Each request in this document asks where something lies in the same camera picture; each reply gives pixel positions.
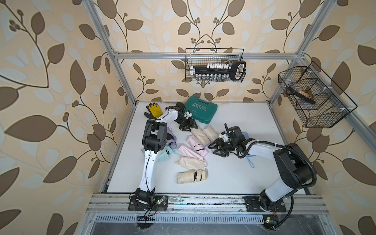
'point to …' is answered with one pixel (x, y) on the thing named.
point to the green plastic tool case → (201, 111)
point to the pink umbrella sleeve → (186, 152)
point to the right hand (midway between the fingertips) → (210, 149)
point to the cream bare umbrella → (192, 176)
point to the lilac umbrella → (171, 139)
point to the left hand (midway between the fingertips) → (192, 126)
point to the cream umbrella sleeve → (191, 162)
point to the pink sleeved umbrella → (197, 145)
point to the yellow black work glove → (154, 110)
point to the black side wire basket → (321, 103)
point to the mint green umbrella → (165, 154)
